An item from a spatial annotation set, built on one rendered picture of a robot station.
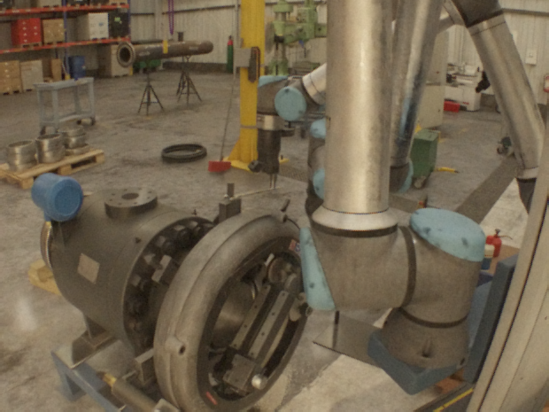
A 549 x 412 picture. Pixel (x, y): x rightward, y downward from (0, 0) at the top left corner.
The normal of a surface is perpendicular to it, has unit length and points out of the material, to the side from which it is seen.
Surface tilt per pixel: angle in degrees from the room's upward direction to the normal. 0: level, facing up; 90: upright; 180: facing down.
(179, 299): 49
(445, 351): 70
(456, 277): 90
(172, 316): 55
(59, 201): 90
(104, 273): 59
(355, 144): 81
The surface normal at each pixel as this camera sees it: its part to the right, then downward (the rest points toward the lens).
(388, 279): 0.07, 0.07
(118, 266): -0.40, -0.37
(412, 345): -0.56, -0.05
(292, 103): -0.40, 0.37
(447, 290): 0.02, 0.40
